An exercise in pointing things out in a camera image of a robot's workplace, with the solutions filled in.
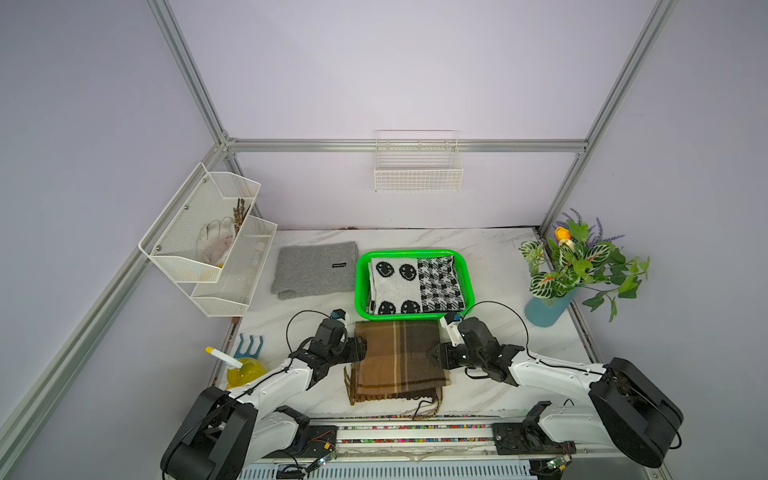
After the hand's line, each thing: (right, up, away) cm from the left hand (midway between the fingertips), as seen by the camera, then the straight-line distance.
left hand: (359, 348), depth 89 cm
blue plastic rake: (-34, -2, -1) cm, 34 cm away
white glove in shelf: (-36, +32, -12) cm, 50 cm away
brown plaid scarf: (+12, -3, -5) cm, 13 cm away
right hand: (+23, -2, -2) cm, 23 cm away
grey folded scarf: (-20, +23, +15) cm, 34 cm away
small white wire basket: (+18, +59, +6) cm, 62 cm away
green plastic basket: (0, +23, +8) cm, 24 cm away
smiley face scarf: (+17, +18, +7) cm, 26 cm away
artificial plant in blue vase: (+53, +28, -21) cm, 64 cm away
